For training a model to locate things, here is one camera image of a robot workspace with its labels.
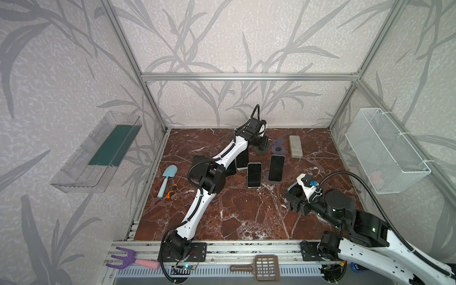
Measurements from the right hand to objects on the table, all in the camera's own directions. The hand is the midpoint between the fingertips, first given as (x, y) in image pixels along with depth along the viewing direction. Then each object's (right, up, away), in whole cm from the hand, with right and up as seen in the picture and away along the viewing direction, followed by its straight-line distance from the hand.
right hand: (290, 186), depth 67 cm
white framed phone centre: (-12, 0, +22) cm, 25 cm away
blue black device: (+27, -33, +3) cm, 43 cm away
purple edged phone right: (-1, +4, +19) cm, 20 cm away
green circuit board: (-40, -33, +4) cm, 52 cm away
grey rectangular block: (+15, +14, +41) cm, 45 cm away
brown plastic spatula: (-9, -33, +4) cm, 35 cm away
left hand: (-3, +17, +34) cm, 38 cm away
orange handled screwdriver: (-56, -10, +22) cm, 61 cm away
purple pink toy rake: (-65, -32, +6) cm, 72 cm away
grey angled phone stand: (-8, +12, +42) cm, 44 cm away
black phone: (-18, +6, +32) cm, 38 cm away
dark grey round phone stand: (+5, +14, +41) cm, 43 cm away
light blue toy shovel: (-59, +1, +32) cm, 66 cm away
